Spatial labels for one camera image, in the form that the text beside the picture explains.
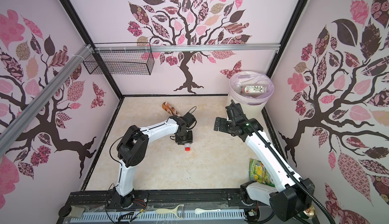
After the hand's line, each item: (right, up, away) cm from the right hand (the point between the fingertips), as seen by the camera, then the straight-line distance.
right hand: (223, 123), depth 78 cm
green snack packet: (+20, -27, +3) cm, 33 cm away
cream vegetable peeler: (-25, -40, -9) cm, 48 cm away
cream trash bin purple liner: (+18, +9, +6) cm, 21 cm away
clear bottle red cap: (-20, -15, +12) cm, 28 cm away
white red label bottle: (+21, +20, +14) cm, 32 cm away
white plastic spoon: (-12, -41, -7) cm, 44 cm away
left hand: (-19, -14, +14) cm, 28 cm away
